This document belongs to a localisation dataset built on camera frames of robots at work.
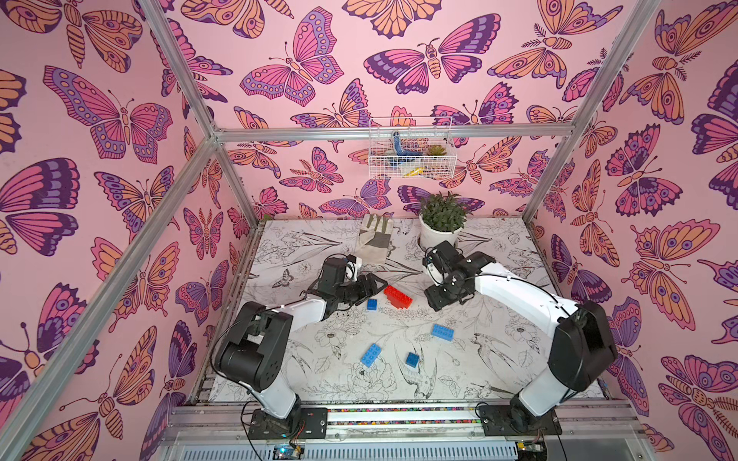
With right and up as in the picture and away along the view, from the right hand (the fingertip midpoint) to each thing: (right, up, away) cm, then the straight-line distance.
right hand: (440, 296), depth 86 cm
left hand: (-17, +3, +3) cm, 17 cm away
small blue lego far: (-21, -4, +8) cm, 23 cm away
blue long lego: (+1, -11, +2) cm, 12 cm away
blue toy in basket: (-11, +44, +6) cm, 46 cm away
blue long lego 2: (-21, -16, -3) cm, 27 cm away
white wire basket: (-7, +48, +8) cm, 49 cm away
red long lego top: (-13, -2, +6) cm, 14 cm away
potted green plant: (+3, +25, +11) cm, 27 cm away
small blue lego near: (-9, -18, -3) cm, 20 cm away
